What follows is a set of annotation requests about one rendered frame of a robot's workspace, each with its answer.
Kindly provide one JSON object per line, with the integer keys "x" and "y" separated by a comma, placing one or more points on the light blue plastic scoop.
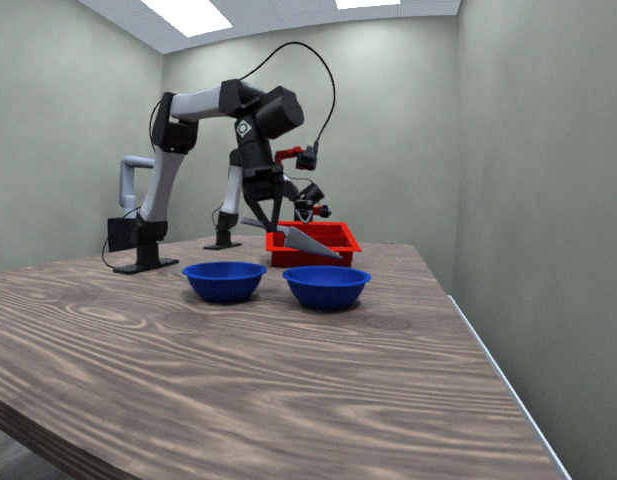
{"x": 295, "y": 239}

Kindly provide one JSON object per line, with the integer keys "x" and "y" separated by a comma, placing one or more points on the red divided box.
{"x": 332, "y": 235}

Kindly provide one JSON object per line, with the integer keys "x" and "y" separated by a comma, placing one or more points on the blue bowl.
{"x": 326, "y": 287}
{"x": 214, "y": 281}

